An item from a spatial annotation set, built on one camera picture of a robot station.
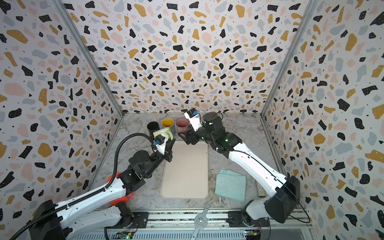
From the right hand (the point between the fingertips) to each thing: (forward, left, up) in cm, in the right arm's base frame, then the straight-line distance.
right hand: (180, 127), depth 68 cm
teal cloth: (-14, -27, -34) cm, 45 cm away
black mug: (+21, +24, -25) cm, 40 cm away
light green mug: (0, +7, -3) cm, 8 cm away
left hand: (-3, +4, -4) cm, 6 cm away
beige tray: (-11, -1, -32) cm, 34 cm away
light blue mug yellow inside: (+26, +14, -27) cm, 40 cm away
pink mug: (+23, +4, -25) cm, 34 cm away
